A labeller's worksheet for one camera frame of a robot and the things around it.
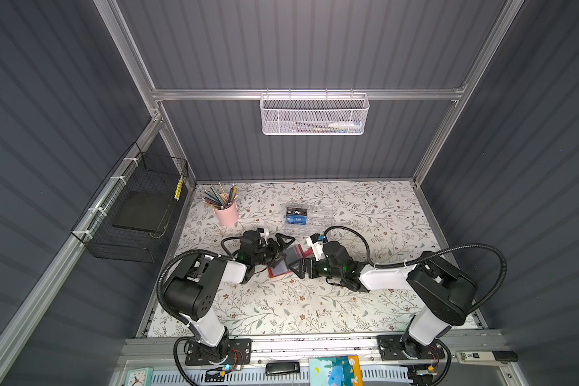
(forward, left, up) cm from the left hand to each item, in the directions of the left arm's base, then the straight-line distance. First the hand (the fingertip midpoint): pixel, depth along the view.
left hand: (295, 248), depth 89 cm
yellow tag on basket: (+14, +41, +19) cm, 47 cm away
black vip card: (+17, -1, +1) cm, 17 cm away
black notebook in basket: (+2, +48, +20) cm, 52 cm away
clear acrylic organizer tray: (+15, -6, -1) cm, 16 cm away
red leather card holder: (0, +2, -6) cm, 7 cm away
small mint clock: (-38, +44, -5) cm, 58 cm away
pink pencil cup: (+18, +29, -3) cm, 34 cm away
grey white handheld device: (-35, -56, -3) cm, 66 cm away
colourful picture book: (-37, -12, -6) cm, 39 cm away
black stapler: (-37, +4, -3) cm, 37 cm away
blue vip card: (+15, -1, -3) cm, 16 cm away
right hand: (-7, -1, 0) cm, 7 cm away
